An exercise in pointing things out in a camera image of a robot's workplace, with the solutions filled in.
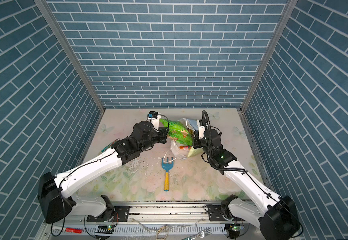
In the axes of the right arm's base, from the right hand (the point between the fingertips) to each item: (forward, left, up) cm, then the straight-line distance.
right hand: (194, 130), depth 79 cm
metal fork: (-43, -6, -24) cm, 49 cm away
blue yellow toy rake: (-12, +15, -22) cm, 29 cm away
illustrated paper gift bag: (+4, +1, -2) cm, 4 cm away
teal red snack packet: (-2, +54, -19) cm, 57 cm away
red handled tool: (-46, +53, -22) cm, 74 cm away
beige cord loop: (-46, +12, -21) cm, 52 cm away
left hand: (-4, +12, +5) cm, 13 cm away
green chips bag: (-4, +8, +3) cm, 9 cm away
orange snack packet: (-2, +4, -15) cm, 15 cm away
